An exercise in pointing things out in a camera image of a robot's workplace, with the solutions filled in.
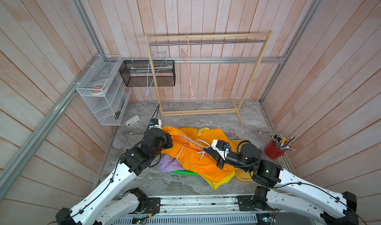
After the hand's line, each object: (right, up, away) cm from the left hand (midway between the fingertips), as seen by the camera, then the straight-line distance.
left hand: (170, 137), depth 74 cm
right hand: (+17, -3, -9) cm, 19 cm away
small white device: (-31, +7, +30) cm, 44 cm away
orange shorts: (+9, -4, +1) cm, 10 cm away
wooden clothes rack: (+46, +16, +40) cm, 63 cm away
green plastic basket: (+7, -18, +2) cm, 20 cm away
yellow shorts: (+21, -22, -5) cm, 31 cm away
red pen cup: (+59, -11, +12) cm, 61 cm away
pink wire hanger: (+7, +49, +25) cm, 56 cm away
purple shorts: (-2, -15, +3) cm, 15 cm away
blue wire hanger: (+12, -4, +5) cm, 14 cm away
